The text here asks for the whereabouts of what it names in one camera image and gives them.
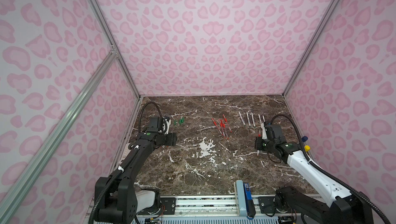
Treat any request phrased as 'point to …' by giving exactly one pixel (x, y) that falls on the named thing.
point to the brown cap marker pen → (263, 118)
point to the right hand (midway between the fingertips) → (256, 140)
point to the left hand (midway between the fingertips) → (170, 135)
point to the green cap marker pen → (253, 121)
